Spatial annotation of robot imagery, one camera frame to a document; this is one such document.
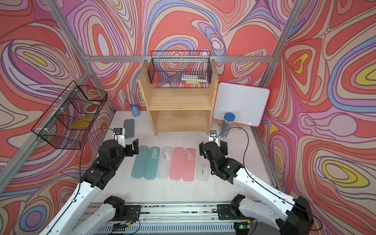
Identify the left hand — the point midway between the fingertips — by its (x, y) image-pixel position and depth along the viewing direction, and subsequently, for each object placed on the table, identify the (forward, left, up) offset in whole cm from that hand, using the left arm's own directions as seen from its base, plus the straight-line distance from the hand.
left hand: (130, 139), depth 74 cm
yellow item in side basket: (+5, +23, +7) cm, 25 cm away
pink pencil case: (-2, -23, -24) cm, 33 cm away
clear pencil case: (-2, -15, -23) cm, 28 cm away
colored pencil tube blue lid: (+19, -56, -5) cm, 59 cm away
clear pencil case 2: (-7, -39, -21) cm, 45 cm away
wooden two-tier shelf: (+19, -25, +3) cm, 32 cm away
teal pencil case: (-5, 0, -23) cm, 24 cm away
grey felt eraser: (+26, +15, -22) cm, 37 cm away
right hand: (0, -43, -5) cm, 43 cm away
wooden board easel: (+25, -67, -19) cm, 74 cm away
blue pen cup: (+39, +12, -15) cm, 44 cm away
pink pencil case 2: (-3, -31, -24) cm, 39 cm away
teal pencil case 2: (-5, -7, -25) cm, 26 cm away
